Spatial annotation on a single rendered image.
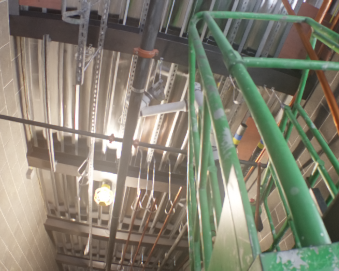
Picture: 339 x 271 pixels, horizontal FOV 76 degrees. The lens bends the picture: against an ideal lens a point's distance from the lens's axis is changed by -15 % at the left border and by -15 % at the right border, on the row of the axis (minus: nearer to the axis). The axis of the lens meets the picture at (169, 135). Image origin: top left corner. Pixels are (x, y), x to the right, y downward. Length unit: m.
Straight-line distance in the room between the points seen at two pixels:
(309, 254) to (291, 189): 0.10
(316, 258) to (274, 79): 2.36
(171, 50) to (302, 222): 2.07
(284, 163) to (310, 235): 0.11
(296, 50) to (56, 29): 2.33
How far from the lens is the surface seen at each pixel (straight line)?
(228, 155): 0.45
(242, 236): 0.33
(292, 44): 2.73
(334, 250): 0.31
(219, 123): 0.52
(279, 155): 0.38
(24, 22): 2.54
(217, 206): 0.97
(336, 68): 0.81
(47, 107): 2.85
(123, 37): 2.26
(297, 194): 0.34
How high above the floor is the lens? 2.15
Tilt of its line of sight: 50 degrees up
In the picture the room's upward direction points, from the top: straight up
